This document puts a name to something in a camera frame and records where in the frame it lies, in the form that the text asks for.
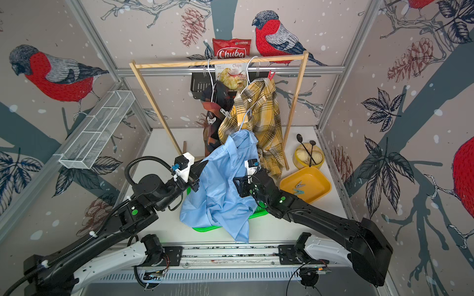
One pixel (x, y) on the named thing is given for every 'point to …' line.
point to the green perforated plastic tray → (258, 211)
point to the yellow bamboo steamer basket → (301, 158)
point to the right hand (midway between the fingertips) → (235, 178)
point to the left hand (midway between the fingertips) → (207, 156)
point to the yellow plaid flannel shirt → (255, 109)
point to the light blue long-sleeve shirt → (219, 203)
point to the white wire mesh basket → (86, 145)
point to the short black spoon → (312, 143)
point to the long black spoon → (300, 139)
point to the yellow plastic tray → (308, 184)
